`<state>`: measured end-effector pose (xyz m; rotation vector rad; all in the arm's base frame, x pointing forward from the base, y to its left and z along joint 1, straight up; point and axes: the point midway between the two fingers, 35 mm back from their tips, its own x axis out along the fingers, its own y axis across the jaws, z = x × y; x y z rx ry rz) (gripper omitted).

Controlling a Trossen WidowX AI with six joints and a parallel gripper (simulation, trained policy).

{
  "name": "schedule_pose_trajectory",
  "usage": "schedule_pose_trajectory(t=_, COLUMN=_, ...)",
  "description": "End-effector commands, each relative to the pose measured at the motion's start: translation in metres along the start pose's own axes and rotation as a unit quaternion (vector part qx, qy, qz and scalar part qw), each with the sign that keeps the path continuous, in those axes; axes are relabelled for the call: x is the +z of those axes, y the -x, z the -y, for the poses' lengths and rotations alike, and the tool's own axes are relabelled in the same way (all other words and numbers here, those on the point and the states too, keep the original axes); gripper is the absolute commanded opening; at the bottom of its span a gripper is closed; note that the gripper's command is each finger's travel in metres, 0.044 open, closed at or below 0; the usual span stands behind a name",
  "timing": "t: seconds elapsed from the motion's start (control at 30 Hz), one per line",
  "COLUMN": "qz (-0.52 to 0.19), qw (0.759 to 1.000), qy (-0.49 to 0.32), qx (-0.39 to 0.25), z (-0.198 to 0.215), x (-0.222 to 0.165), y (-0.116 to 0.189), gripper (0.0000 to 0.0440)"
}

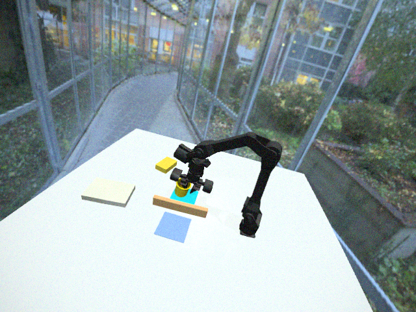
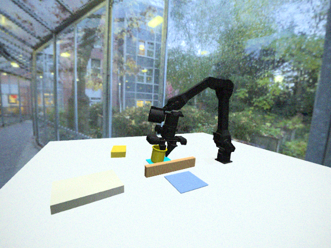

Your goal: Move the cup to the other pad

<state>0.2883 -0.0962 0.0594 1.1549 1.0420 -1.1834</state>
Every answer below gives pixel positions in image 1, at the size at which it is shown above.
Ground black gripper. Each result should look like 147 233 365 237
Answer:
169 168 214 194

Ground yellow cup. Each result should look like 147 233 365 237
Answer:
174 178 191 198

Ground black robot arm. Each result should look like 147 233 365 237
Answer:
173 131 282 239

